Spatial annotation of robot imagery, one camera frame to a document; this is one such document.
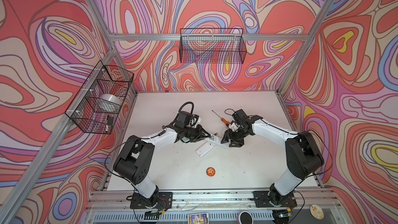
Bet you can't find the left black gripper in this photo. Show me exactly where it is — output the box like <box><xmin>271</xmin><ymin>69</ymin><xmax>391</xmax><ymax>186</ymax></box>
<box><xmin>182</xmin><ymin>125</ymin><xmax>210</xmax><ymax>143</ymax></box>

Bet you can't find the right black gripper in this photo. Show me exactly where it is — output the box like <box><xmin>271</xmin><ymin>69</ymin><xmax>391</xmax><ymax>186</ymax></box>
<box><xmin>218</xmin><ymin>127</ymin><xmax>249</xmax><ymax>148</ymax></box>

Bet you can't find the small white remote control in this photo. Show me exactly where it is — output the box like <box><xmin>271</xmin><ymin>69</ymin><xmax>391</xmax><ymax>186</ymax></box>
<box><xmin>195</xmin><ymin>142</ymin><xmax>215</xmax><ymax>158</ymax></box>

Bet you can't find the orange black screwdriver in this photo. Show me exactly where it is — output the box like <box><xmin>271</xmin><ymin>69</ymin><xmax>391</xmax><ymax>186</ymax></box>
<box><xmin>212</xmin><ymin>110</ymin><xmax>230</xmax><ymax>127</ymax></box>

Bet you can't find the long white remote control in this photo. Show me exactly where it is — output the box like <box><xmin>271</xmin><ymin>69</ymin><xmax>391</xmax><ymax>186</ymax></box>
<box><xmin>207</xmin><ymin>134</ymin><xmax>230</xmax><ymax>149</ymax></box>

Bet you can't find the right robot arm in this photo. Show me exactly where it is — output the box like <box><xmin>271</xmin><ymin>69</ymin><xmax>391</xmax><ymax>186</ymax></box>
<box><xmin>221</xmin><ymin>110</ymin><xmax>324</xmax><ymax>207</ymax></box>

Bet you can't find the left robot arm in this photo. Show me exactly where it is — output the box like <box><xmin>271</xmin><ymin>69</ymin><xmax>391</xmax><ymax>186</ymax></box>
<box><xmin>109</xmin><ymin>102</ymin><xmax>216</xmax><ymax>208</ymax></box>

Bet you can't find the mint green alarm clock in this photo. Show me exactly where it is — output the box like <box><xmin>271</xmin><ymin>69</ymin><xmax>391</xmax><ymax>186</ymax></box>
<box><xmin>181</xmin><ymin>137</ymin><xmax>190</xmax><ymax>143</ymax></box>

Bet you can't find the red round badge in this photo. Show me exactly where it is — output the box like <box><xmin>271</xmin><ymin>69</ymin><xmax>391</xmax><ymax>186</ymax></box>
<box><xmin>206</xmin><ymin>167</ymin><xmax>216</xmax><ymax>177</ymax></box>

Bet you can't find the colourful printed card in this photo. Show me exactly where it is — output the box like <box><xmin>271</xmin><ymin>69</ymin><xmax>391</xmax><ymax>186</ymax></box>
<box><xmin>188</xmin><ymin>213</ymin><xmax>209</xmax><ymax>224</ymax></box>

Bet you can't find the small black item in basket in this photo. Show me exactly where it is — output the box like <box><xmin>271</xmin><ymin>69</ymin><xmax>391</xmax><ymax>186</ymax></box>
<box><xmin>106</xmin><ymin>115</ymin><xmax>114</xmax><ymax>128</ymax></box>

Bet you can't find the white roll in basket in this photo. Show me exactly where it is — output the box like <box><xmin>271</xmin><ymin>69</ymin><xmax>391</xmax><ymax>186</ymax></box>
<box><xmin>97</xmin><ymin>93</ymin><xmax>122</xmax><ymax>114</ymax></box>

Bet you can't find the beige round disc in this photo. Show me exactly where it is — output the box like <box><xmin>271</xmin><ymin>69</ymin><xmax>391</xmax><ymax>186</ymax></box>
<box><xmin>310</xmin><ymin>204</ymin><xmax>324</xmax><ymax>220</ymax></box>

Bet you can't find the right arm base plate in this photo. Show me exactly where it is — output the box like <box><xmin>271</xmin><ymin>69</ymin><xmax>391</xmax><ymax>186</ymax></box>
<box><xmin>251</xmin><ymin>190</ymin><xmax>297</xmax><ymax>208</ymax></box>

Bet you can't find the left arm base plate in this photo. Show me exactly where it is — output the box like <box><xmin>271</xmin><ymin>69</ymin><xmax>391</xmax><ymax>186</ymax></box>
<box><xmin>126</xmin><ymin>191</ymin><xmax>173</xmax><ymax>209</ymax></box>

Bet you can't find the back black wire basket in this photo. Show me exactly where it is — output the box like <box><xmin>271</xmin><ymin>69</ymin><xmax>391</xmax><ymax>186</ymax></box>
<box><xmin>179</xmin><ymin>27</ymin><xmax>247</xmax><ymax>64</ymax></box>

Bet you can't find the black wire basket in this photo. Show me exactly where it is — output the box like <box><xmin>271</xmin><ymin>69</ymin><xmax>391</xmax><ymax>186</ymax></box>
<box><xmin>179</xmin><ymin>27</ymin><xmax>247</xmax><ymax>64</ymax></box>
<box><xmin>65</xmin><ymin>61</ymin><xmax>134</xmax><ymax>134</ymax></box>

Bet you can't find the left black wire basket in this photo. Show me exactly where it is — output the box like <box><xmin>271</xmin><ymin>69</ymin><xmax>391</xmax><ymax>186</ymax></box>
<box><xmin>65</xmin><ymin>61</ymin><xmax>134</xmax><ymax>134</ymax></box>

